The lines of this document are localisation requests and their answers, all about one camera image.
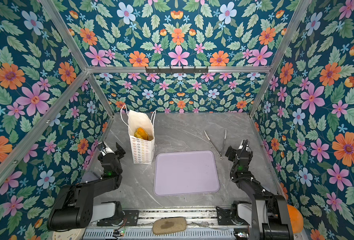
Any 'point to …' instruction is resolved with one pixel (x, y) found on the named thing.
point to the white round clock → (76, 234)
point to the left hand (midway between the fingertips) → (111, 142)
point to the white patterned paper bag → (142, 151)
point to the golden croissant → (141, 133)
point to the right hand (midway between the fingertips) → (238, 148)
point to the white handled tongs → (221, 156)
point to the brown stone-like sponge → (169, 225)
